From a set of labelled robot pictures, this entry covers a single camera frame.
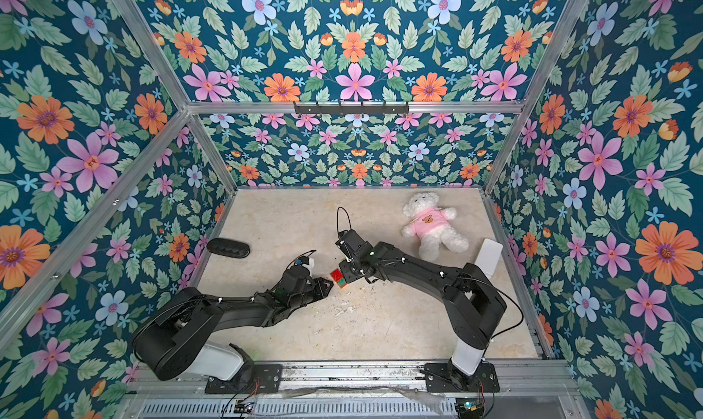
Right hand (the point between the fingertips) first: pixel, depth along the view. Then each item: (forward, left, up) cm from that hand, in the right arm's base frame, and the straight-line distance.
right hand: (350, 268), depth 86 cm
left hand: (-3, +5, -7) cm, 9 cm away
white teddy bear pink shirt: (+20, -27, -1) cm, 34 cm away
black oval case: (+9, +45, -4) cm, 46 cm away
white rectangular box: (+9, -48, -6) cm, 49 cm away
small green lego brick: (-2, +3, -6) cm, 7 cm away
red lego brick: (+1, +5, -7) cm, 9 cm away
